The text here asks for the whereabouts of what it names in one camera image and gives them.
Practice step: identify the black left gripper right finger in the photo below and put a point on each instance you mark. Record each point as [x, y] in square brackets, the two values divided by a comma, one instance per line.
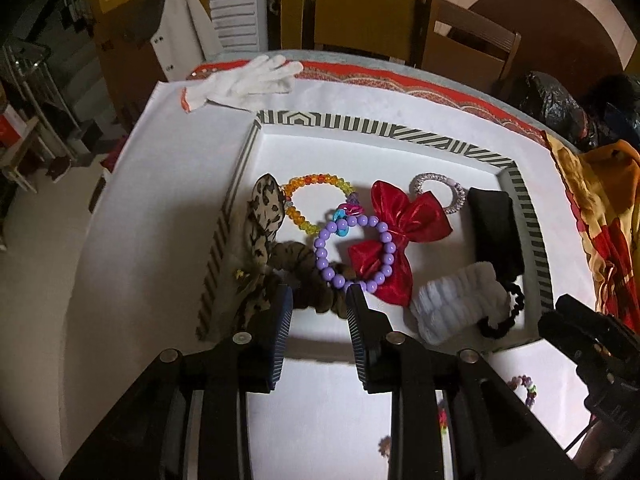
[381, 353]

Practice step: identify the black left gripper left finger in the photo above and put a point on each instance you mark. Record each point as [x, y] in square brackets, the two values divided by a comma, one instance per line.
[252, 360]

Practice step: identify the white fluffy scrunchie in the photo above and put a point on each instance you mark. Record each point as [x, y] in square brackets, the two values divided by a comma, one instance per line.
[448, 305]

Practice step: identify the leopard print scrunchie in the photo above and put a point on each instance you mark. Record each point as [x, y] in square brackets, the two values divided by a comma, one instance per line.
[263, 264]

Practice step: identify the white striped-rim tray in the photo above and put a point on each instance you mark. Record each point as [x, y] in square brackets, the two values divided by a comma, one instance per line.
[326, 165]

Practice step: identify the red satin bow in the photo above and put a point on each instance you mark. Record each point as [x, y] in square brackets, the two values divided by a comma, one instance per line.
[422, 220]

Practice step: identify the black fabric headband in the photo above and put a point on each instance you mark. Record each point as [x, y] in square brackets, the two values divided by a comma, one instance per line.
[495, 233]

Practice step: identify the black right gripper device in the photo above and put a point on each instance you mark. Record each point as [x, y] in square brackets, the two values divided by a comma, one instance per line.
[606, 354]

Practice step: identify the red patterned tablecloth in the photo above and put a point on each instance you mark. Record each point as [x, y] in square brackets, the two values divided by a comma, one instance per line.
[463, 100]

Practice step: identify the colourful floral cloth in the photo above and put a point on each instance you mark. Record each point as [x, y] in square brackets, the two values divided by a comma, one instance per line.
[602, 186]

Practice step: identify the white cotton glove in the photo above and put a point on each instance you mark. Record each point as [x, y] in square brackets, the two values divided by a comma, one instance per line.
[243, 88]

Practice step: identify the white jacket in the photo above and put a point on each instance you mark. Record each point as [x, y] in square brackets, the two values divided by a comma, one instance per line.
[185, 38]

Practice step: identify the black plastic bag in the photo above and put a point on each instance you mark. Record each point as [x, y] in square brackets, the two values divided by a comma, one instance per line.
[607, 113]

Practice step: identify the wooden chair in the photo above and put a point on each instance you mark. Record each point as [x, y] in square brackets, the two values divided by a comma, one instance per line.
[436, 36]

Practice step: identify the round wooden table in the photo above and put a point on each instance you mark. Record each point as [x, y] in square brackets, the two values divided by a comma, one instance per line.
[561, 38]

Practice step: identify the white louvered shutter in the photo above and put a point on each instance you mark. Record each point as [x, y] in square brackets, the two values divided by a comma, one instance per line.
[241, 25]

